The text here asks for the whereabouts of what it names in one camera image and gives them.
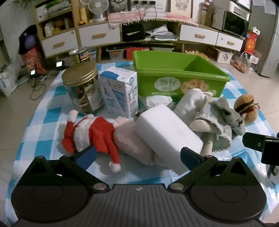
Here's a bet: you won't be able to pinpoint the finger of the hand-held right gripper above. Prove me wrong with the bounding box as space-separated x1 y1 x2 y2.
242 132 279 153

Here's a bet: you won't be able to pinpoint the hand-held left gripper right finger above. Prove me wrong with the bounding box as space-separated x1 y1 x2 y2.
168 147 261 194

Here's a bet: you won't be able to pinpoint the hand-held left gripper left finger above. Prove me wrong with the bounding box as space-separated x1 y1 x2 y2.
18 145 110 194

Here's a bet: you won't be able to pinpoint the red white santa plush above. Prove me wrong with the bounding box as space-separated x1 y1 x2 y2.
61 109 122 173

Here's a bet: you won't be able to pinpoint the lace trimmed light blue cloth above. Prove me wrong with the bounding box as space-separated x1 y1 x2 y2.
197 113 233 153

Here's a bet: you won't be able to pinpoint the beige plush toy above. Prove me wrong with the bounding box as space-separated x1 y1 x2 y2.
189 119 215 156

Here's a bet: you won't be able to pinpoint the white foam block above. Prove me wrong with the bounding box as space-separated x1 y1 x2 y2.
135 104 204 175

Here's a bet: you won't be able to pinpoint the grey cloth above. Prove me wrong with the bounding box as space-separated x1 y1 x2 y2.
209 97 247 135

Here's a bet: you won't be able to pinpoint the pink fluffy towel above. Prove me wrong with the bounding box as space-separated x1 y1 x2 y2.
113 117 166 167

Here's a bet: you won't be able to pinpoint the plush doll grey dress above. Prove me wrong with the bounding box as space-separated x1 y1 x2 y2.
173 88 213 130

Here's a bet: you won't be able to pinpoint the green plastic box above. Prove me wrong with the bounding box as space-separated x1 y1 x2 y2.
133 51 231 98

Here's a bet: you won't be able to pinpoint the hamburger plush toy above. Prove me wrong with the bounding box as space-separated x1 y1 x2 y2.
234 94 262 125

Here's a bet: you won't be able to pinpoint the blue white checkered tablecloth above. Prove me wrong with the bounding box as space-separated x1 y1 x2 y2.
6 61 278 220

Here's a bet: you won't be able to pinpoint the cookie jar with gold lid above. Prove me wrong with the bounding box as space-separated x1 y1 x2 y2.
61 62 104 114

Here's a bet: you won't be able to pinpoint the white crumpled cloth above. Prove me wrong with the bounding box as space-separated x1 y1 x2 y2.
146 95 173 109

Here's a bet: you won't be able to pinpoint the blue white milk carton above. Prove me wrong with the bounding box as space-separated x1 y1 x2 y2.
99 66 138 119

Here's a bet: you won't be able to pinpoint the plastic bag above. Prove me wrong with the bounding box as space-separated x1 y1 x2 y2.
232 52 251 72

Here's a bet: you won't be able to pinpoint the white printed storage box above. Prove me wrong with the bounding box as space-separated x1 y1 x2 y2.
215 47 234 64

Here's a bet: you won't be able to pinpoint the red gift box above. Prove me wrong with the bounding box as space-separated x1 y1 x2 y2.
245 31 259 56

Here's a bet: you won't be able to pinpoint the black yellow tin can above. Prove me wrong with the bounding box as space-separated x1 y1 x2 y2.
69 47 90 65

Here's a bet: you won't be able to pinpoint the egg tray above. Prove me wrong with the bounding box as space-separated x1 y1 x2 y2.
184 49 209 59

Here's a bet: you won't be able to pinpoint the clear storage box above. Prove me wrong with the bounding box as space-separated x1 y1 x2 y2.
106 47 126 61

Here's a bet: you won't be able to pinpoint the red bag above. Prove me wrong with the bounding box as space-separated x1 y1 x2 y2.
21 48 47 74

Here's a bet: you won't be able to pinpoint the red storage box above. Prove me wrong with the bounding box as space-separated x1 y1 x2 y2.
125 47 150 61

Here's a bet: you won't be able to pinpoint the black microwave oven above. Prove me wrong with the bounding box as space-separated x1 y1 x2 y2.
222 11 250 40

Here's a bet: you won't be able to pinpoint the folded clothes pile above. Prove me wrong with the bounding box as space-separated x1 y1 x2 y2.
145 25 179 42

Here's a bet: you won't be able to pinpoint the black box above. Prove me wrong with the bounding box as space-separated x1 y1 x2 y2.
122 23 145 42

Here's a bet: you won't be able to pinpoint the white printer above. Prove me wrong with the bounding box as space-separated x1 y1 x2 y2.
212 0 251 30

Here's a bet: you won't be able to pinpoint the wooden shelf cabinet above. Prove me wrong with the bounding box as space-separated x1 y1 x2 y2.
33 0 122 58

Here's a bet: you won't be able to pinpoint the yellow bottle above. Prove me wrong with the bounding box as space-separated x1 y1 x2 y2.
80 6 89 23

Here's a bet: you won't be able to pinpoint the pink fringed table runner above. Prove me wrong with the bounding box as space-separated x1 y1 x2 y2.
107 10 199 28

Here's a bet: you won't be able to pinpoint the framed cartoon picture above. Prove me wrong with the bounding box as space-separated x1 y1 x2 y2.
170 0 193 19

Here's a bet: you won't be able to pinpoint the stack of papers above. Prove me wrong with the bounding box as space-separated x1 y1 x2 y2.
47 0 72 17

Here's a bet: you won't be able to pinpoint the framed cat picture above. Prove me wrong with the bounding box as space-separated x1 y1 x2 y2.
109 0 128 13

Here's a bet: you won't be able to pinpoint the white drawer wooden handle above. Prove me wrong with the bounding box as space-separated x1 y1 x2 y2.
180 24 219 45
78 23 121 47
216 33 244 52
41 31 78 58

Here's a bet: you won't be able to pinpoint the wall power outlets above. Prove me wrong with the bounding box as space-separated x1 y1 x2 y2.
131 0 166 10

